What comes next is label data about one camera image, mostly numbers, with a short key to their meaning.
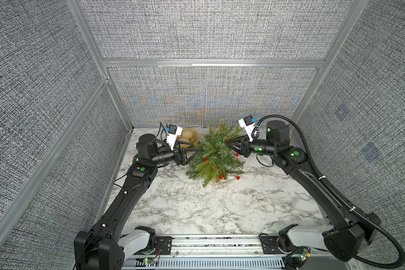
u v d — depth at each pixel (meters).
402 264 0.37
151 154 0.57
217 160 0.75
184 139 1.06
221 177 0.72
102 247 0.38
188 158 0.62
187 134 1.09
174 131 0.60
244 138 0.61
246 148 0.59
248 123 0.60
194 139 1.10
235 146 0.67
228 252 0.73
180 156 0.60
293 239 0.61
